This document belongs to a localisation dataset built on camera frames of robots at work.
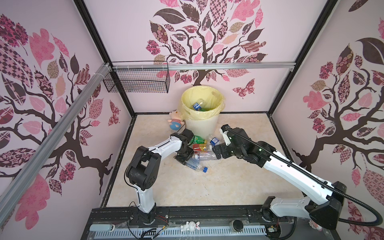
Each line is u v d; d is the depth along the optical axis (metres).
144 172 0.48
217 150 0.66
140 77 0.95
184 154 0.78
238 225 0.63
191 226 0.68
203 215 0.75
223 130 0.66
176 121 1.07
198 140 0.98
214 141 0.97
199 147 0.94
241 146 0.53
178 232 0.70
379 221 0.36
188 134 0.76
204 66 0.94
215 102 0.98
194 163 0.88
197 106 1.01
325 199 0.39
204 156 0.95
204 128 0.95
